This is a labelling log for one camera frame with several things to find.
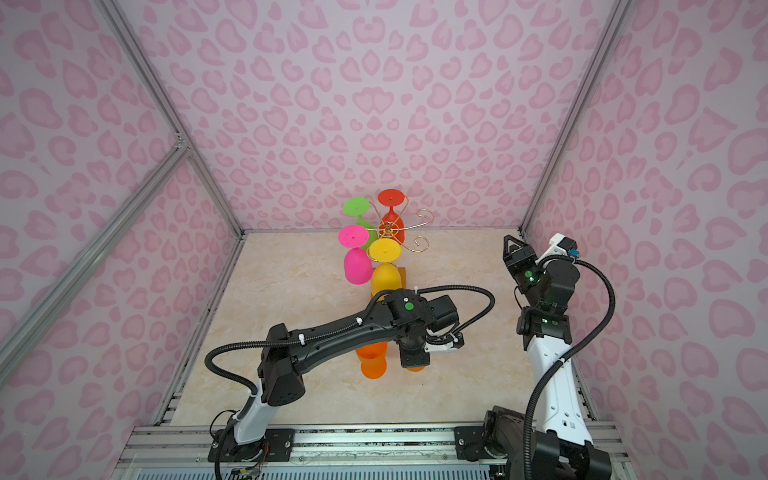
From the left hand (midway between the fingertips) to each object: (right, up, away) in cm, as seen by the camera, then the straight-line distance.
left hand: (420, 351), depth 75 cm
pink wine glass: (-16, +22, +6) cm, 28 cm away
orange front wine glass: (0, -9, +11) cm, 14 cm away
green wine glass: (-16, +37, +7) cm, 41 cm away
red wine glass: (-7, +40, +8) cm, 41 cm away
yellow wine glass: (-9, +19, 0) cm, 21 cm away
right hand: (+20, +28, -3) cm, 35 cm away
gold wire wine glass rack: (-8, +30, +3) cm, 31 cm away
